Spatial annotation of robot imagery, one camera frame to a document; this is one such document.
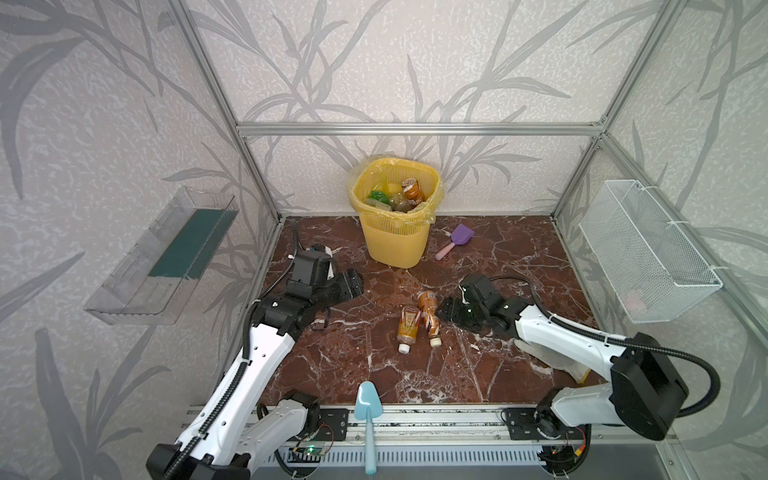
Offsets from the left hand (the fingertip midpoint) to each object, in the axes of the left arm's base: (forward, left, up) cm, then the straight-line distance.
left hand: (357, 272), depth 74 cm
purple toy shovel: (+34, -34, -25) cm, 54 cm away
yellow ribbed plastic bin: (+18, -9, -9) cm, 23 cm away
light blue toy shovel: (-26, -3, -23) cm, 35 cm away
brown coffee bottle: (+1, -19, -20) cm, 27 cm away
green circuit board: (-36, +11, -25) cm, 45 cm away
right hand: (-2, -23, -15) cm, 28 cm away
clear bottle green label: (+29, -3, -5) cm, 30 cm away
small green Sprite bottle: (+34, -4, -5) cm, 34 cm away
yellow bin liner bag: (+38, -2, +2) cm, 38 cm away
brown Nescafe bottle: (+34, -15, -3) cm, 37 cm away
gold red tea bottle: (-7, -13, -19) cm, 24 cm away
